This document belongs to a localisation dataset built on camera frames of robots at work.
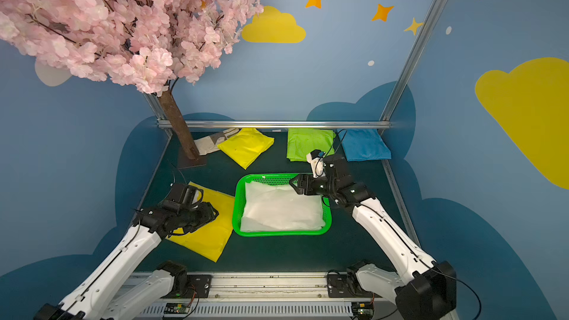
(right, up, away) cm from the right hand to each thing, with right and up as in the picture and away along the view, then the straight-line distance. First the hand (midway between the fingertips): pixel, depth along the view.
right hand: (300, 179), depth 77 cm
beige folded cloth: (-46, +14, +38) cm, 61 cm away
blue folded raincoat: (+36, +14, +39) cm, 54 cm away
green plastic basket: (-24, -11, +9) cm, 27 cm away
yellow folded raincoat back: (-26, +14, +35) cm, 46 cm away
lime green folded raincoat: (+3, +15, +38) cm, 41 cm away
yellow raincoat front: (-35, -25, +9) cm, 44 cm away
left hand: (-31, -12, +2) cm, 34 cm away
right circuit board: (+21, -44, -4) cm, 48 cm away
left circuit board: (-41, -42, -5) cm, 59 cm away
